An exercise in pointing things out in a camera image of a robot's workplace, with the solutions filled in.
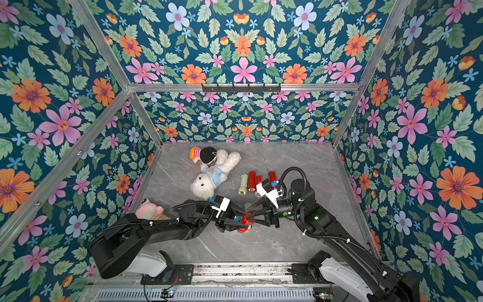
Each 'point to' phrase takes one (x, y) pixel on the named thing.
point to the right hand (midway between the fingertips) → (251, 211)
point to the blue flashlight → (237, 219)
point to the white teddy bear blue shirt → (204, 184)
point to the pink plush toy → (149, 211)
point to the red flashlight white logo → (258, 180)
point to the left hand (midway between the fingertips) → (247, 223)
